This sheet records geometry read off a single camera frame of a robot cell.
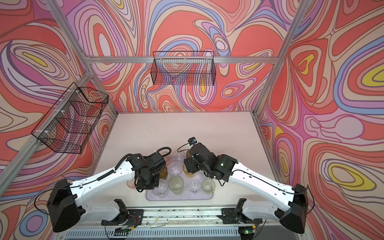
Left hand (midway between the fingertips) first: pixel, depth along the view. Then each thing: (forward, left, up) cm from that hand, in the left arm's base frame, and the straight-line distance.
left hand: (158, 188), depth 76 cm
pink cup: (-3, +9, +15) cm, 17 cm away
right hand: (+9, -18, +10) cm, 22 cm away
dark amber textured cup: (+6, -2, +1) cm, 7 cm away
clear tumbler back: (+11, -7, -3) cm, 14 cm away
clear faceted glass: (+20, -8, -6) cm, 23 cm away
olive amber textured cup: (+19, -15, +1) cm, 24 cm away
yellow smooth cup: (+8, -16, -3) cm, 18 cm away
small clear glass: (+2, -19, -2) cm, 19 cm away
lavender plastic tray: (-1, -15, -8) cm, 17 cm away
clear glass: (+2, -1, -7) cm, 7 cm away
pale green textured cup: (+3, -26, -7) cm, 27 cm away
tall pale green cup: (+4, -8, -5) cm, 10 cm away
